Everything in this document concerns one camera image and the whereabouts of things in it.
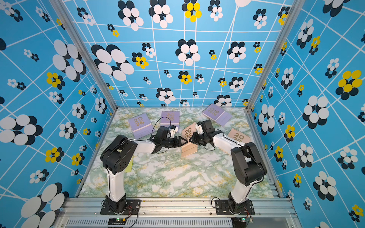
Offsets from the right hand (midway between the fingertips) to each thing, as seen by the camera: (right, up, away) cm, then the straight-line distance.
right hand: (191, 139), depth 92 cm
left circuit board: (-39, -39, -20) cm, 59 cm away
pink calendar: (-1, -5, -2) cm, 6 cm away
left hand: (-3, -2, +1) cm, 4 cm away
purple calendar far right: (+22, +18, +23) cm, 36 cm away
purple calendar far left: (-39, +8, +16) cm, 43 cm away
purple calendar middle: (-14, +16, +25) cm, 33 cm away
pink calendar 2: (+34, +1, +7) cm, 35 cm away
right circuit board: (+24, -38, -23) cm, 50 cm away
